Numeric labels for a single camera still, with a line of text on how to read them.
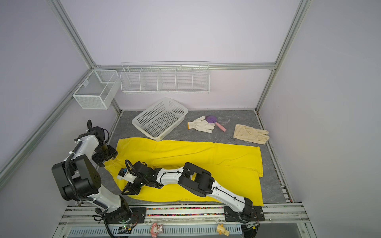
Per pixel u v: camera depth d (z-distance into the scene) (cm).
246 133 106
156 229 68
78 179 46
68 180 40
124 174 74
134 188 74
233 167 89
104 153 74
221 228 67
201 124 112
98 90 100
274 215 74
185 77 105
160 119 115
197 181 56
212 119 113
